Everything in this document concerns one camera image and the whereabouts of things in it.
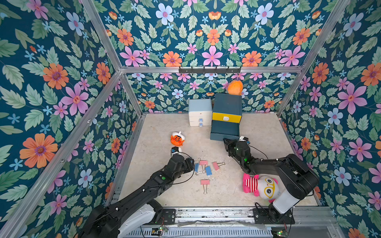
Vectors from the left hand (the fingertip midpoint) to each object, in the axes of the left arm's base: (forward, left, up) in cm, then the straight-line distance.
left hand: (193, 161), depth 82 cm
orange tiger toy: (+20, +11, -6) cm, 23 cm away
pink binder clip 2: (+1, -14, -10) cm, 18 cm away
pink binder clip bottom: (-9, -6, -12) cm, 16 cm away
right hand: (+13, -18, +2) cm, 23 cm away
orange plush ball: (+42, -31, +17) cm, 55 cm away
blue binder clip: (-1, -9, -14) cm, 17 cm away
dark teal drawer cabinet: (+34, -25, +11) cm, 43 cm away
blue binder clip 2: (0, -2, -11) cm, 11 cm away
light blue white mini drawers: (+34, -7, +4) cm, 35 cm away
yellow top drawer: (+23, -22, +9) cm, 33 cm away
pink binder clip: (+4, -6, -11) cm, 13 cm away
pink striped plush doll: (-16, -37, -4) cm, 41 cm away
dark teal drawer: (+20, -19, 0) cm, 28 cm away
